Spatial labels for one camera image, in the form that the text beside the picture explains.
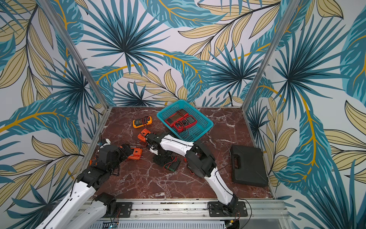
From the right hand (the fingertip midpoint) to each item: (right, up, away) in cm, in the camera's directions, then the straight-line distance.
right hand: (165, 158), depth 92 cm
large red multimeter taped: (+7, +28, +18) cm, 34 cm away
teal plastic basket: (+27, +23, +11) cm, 37 cm away
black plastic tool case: (+50, -3, -8) cm, 51 cm away
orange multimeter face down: (-16, +15, +4) cm, 22 cm away
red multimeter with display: (+13, +23, +11) cm, 29 cm away
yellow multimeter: (-18, +23, +12) cm, 32 cm away
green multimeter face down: (+3, -1, -7) cm, 7 cm away
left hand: (-21, +7, -14) cm, 26 cm away
